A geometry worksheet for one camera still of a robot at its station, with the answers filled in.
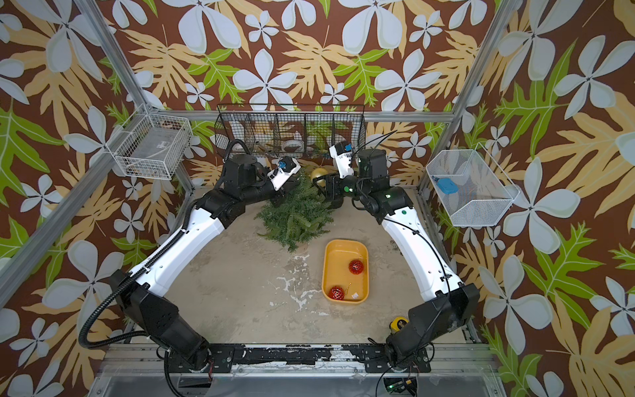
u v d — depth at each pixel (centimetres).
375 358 73
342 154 61
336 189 62
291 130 97
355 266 88
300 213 74
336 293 82
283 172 59
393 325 80
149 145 87
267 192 63
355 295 86
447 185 86
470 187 84
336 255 96
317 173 69
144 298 41
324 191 65
